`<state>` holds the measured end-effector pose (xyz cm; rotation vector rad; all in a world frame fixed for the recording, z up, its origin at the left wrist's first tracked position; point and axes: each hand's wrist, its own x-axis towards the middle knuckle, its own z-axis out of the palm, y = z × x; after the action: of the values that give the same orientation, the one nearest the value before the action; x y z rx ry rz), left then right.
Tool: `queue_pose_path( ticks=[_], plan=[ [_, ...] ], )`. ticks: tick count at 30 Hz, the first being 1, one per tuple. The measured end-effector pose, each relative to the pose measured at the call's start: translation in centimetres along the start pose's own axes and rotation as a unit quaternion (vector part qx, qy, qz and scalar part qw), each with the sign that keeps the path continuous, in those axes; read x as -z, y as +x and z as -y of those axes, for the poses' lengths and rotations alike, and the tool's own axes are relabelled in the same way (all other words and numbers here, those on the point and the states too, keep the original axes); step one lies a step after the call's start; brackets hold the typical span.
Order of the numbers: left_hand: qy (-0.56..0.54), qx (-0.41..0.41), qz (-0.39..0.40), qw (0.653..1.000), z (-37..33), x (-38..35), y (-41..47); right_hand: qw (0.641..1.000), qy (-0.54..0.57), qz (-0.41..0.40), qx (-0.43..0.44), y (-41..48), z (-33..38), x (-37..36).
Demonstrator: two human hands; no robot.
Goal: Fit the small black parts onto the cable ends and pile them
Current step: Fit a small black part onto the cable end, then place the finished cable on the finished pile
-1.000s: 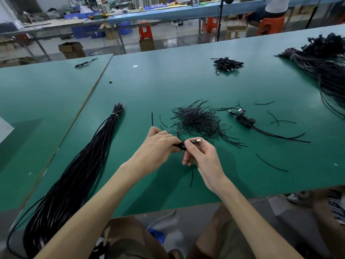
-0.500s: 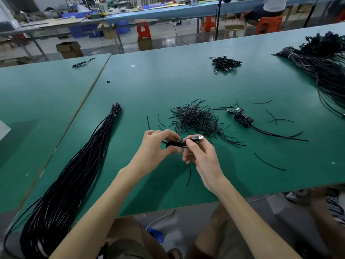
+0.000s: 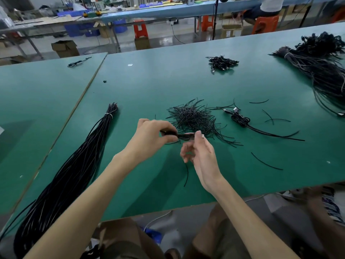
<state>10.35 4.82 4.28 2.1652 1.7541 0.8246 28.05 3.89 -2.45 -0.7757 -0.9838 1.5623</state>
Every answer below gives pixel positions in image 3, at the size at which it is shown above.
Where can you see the person's left forearm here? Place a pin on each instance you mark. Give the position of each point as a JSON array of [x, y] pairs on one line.
[[75, 218]]

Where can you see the blue plastic item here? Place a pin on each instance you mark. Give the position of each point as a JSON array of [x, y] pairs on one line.
[[154, 236]]

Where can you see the orange plastic stool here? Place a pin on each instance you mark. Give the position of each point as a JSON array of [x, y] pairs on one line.
[[207, 24], [266, 25], [338, 16]]

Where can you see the open cardboard box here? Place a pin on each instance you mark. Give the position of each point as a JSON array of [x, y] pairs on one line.
[[65, 49]]

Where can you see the person's right hand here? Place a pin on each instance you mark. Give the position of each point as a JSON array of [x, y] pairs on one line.
[[205, 161]]

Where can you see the red plastic stool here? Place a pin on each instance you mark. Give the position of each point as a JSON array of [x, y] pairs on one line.
[[140, 30]]

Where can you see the person's right forearm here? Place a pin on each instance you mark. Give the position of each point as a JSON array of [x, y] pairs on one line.
[[253, 226]]

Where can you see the person's left hand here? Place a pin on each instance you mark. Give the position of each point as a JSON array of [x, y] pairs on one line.
[[148, 140]]

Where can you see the black fan on stand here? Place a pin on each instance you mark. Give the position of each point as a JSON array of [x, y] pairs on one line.
[[215, 16]]

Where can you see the person's brown shorts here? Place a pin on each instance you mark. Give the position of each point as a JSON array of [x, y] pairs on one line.
[[215, 240]]

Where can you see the long blue workbench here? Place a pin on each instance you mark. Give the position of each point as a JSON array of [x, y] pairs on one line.
[[167, 9]]

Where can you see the person's right leg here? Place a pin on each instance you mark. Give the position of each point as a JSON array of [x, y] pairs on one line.
[[329, 218]]

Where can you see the small cardboard box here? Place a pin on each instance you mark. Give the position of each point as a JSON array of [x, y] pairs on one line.
[[142, 43]]

